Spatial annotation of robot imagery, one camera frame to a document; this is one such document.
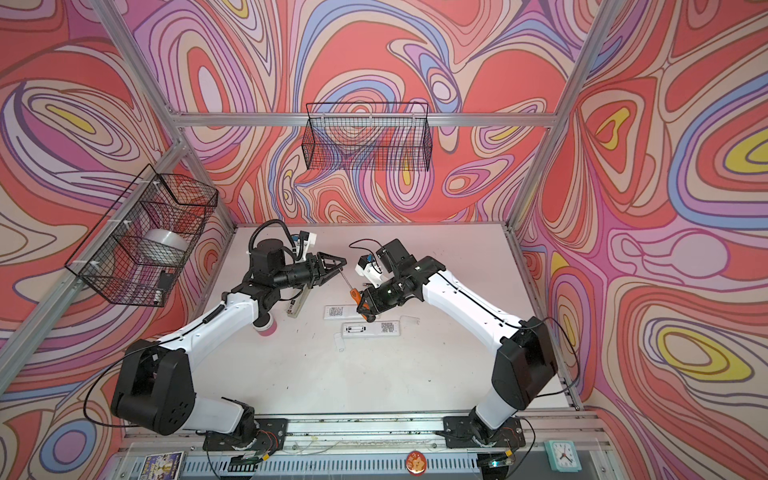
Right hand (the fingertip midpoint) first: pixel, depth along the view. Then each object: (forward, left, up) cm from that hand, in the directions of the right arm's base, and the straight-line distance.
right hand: (367, 314), depth 77 cm
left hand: (+10, +5, +9) cm, 14 cm away
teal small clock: (-31, -45, -15) cm, 57 cm away
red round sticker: (-31, -11, -16) cm, 37 cm away
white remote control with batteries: (+3, 0, -15) cm, 15 cm away
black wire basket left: (+12, +58, +14) cm, 61 cm away
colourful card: (-30, +47, -13) cm, 58 cm away
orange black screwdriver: (+4, +4, +4) cm, 7 cm away
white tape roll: (+10, +48, +17) cm, 52 cm away
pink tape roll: (+2, +31, -12) cm, 33 cm away
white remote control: (+8, +9, -14) cm, 19 cm away
